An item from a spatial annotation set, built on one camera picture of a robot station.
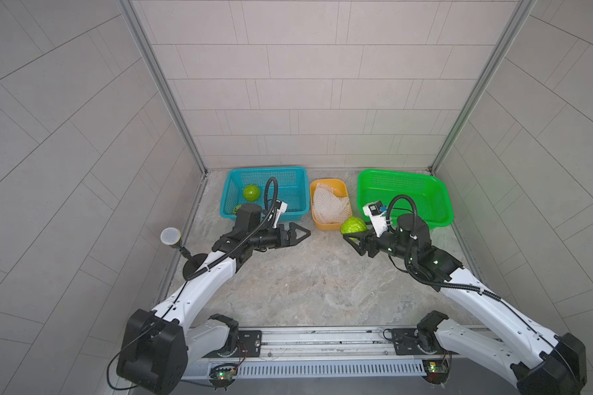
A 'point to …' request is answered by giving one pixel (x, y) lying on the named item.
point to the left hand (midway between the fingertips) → (305, 235)
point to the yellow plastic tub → (325, 182)
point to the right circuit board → (436, 371)
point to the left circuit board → (222, 375)
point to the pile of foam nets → (329, 208)
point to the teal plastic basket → (293, 188)
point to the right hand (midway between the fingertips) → (351, 232)
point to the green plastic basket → (431, 192)
